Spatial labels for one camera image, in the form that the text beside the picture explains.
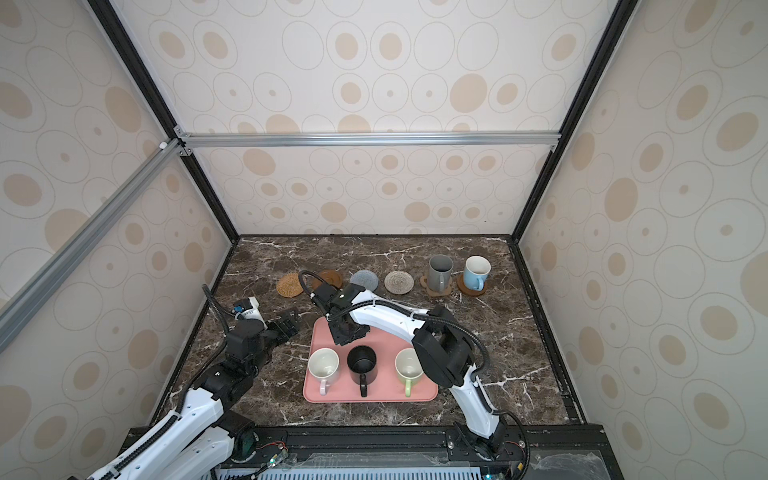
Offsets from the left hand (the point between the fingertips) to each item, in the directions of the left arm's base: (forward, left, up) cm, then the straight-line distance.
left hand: (294, 310), depth 80 cm
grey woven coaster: (+22, -17, -16) cm, 32 cm away
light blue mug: (+19, -54, -7) cm, 57 cm away
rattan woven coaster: (+19, +10, -17) cm, 28 cm away
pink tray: (-16, -25, -16) cm, 34 cm away
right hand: (-2, -13, -12) cm, 18 cm away
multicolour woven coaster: (+21, -29, -17) cm, 39 cm away
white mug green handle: (-10, -31, -15) cm, 36 cm away
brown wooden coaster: (+16, -53, -16) cm, 57 cm away
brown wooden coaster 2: (+24, -4, -18) cm, 30 cm away
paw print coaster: (+21, -38, -16) cm, 46 cm away
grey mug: (+18, -42, -6) cm, 46 cm away
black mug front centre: (-11, -18, -13) cm, 25 cm away
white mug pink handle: (-10, -7, -12) cm, 17 cm away
